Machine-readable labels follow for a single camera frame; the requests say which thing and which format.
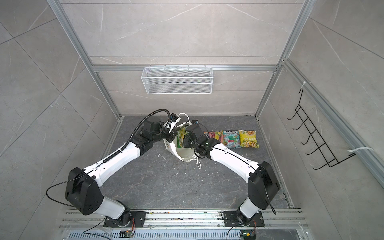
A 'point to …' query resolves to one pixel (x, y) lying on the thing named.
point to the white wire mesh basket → (177, 80)
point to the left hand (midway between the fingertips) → (178, 124)
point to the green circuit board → (247, 234)
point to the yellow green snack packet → (248, 139)
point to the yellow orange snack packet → (218, 135)
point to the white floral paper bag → (185, 154)
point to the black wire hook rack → (306, 123)
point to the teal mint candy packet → (231, 138)
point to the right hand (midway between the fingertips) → (184, 138)
